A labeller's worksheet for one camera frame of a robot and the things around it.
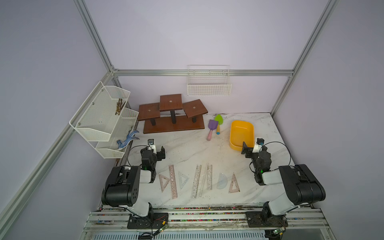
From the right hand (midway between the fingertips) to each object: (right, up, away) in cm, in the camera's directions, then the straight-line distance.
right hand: (251, 144), depth 93 cm
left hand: (-62, -3, +2) cm, 62 cm away
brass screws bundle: (-78, +23, -11) cm, 82 cm away
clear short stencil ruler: (-27, -19, -4) cm, 34 cm away
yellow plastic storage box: (-1, +8, +18) cm, 20 cm away
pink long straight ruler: (-47, -27, -11) cm, 55 cm away
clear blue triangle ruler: (-43, -21, -5) cm, 48 cm away
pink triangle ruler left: (-54, -24, -7) cm, 60 cm away
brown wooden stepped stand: (-54, +20, +14) cm, 59 cm away
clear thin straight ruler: (-30, -21, -5) cm, 37 cm away
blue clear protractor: (-20, -22, -6) cm, 30 cm away
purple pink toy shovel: (-22, +13, +22) cm, 34 cm away
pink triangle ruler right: (-12, -21, -5) cm, 25 cm away
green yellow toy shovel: (-16, +19, +26) cm, 36 cm away
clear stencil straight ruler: (-35, -22, -6) cm, 42 cm away
